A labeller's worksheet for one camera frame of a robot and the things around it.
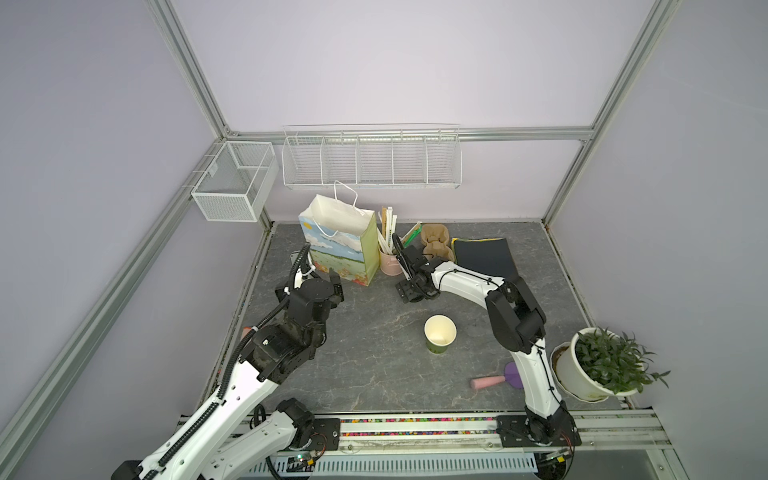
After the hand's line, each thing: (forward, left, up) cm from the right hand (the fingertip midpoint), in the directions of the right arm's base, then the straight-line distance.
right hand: (414, 288), depth 100 cm
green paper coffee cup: (-17, -7, +2) cm, 18 cm away
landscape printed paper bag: (+2, +21, +25) cm, 32 cm away
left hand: (-15, +25, +28) cm, 40 cm away
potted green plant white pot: (-30, -41, +14) cm, 53 cm away
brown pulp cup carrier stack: (+22, -9, +1) cm, 24 cm away
